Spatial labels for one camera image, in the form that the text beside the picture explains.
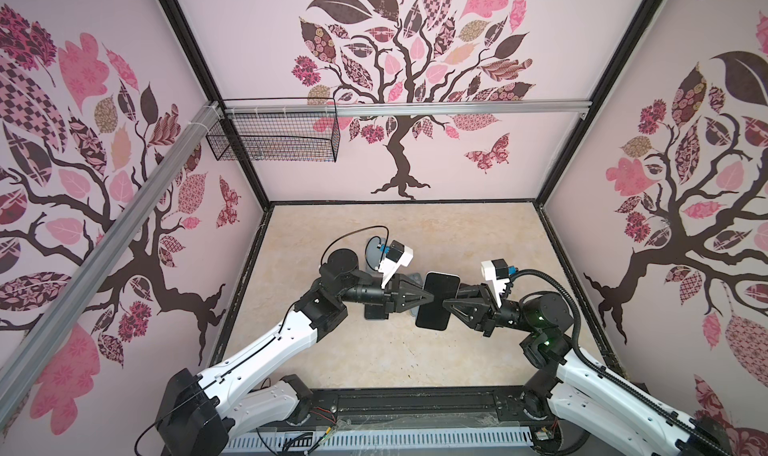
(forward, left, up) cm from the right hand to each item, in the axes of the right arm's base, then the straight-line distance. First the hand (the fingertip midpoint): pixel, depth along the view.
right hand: (447, 304), depth 58 cm
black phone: (-1, +3, -3) cm, 4 cm away
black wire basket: (+82, +59, -14) cm, 102 cm away
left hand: (+1, +3, -1) cm, 3 cm away
